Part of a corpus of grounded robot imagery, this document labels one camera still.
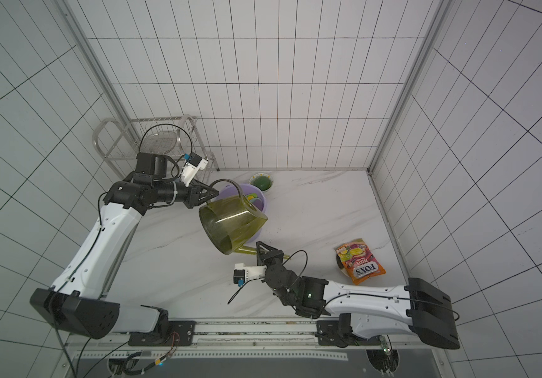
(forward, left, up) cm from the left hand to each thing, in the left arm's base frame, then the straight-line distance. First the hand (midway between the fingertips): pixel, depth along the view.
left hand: (212, 197), depth 71 cm
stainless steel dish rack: (+28, +42, -2) cm, 51 cm away
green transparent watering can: (-9, -6, +1) cm, 11 cm away
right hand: (-11, -13, -10) cm, 20 cm away
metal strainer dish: (+31, +26, -4) cm, 41 cm away
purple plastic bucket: (+13, -11, -14) cm, 22 cm away
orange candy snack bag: (-9, -51, -27) cm, 58 cm away
